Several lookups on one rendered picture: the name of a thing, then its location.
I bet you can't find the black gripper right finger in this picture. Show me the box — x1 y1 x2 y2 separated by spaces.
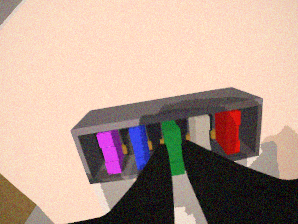
181 140 298 224

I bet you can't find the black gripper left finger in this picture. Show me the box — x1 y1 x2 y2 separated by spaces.
69 144 176 224

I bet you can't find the grey fuse block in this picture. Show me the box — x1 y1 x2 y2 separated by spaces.
71 87 263 185

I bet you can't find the blue fuse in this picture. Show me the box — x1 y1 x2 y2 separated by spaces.
129 125 150 169

